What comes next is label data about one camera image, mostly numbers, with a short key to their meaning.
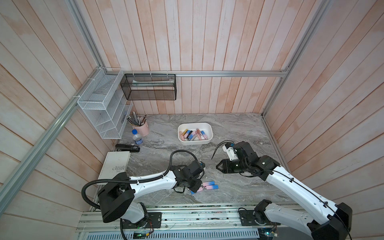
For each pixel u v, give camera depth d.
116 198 0.42
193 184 0.70
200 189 0.82
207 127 1.08
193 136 1.05
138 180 0.45
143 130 1.04
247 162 0.56
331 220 0.39
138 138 0.98
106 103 0.69
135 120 1.03
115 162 0.93
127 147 0.99
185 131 1.07
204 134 1.07
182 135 1.04
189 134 1.07
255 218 0.71
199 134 1.07
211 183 0.86
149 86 1.04
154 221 0.73
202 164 0.75
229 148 0.69
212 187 0.84
